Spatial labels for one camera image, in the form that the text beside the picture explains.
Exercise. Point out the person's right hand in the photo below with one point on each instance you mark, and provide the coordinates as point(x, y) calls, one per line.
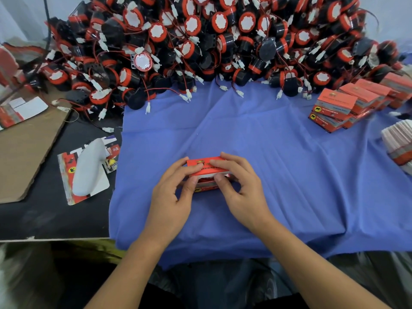
point(248, 196)

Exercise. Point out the person's left hand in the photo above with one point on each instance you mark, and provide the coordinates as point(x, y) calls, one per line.
point(170, 209)

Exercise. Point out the pile of black red buzzers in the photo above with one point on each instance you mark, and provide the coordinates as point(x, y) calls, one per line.
point(219, 41)

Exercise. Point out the stack of box blanks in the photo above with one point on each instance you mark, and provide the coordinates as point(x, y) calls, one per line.
point(400, 144)

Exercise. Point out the person's left forearm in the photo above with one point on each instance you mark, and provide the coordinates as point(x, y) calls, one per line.
point(125, 276)

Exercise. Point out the person's right forearm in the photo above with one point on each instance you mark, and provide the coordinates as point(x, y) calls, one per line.
point(322, 273)

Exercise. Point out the blue table cloth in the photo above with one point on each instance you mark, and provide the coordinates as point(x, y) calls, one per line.
point(335, 183)

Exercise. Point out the brown cardboard piece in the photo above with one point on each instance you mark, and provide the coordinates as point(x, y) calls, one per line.
point(26, 154)

